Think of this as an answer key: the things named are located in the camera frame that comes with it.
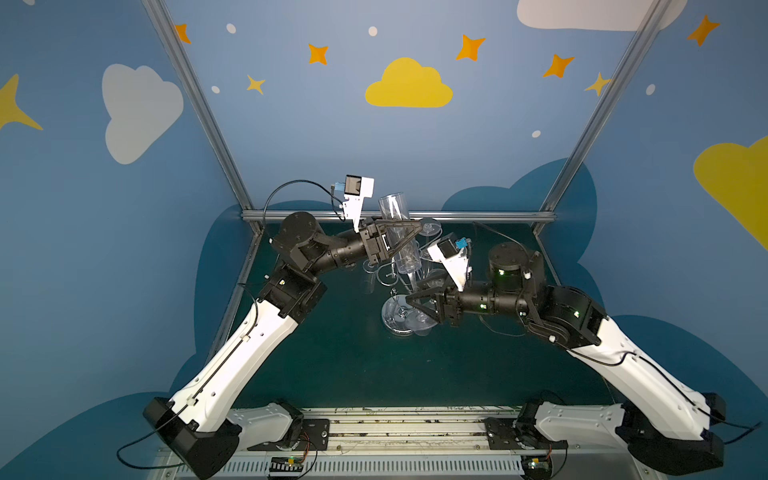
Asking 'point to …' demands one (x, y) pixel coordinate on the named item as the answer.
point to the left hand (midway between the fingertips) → (414, 220)
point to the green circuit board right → (536, 467)
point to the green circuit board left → (286, 464)
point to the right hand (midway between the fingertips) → (417, 288)
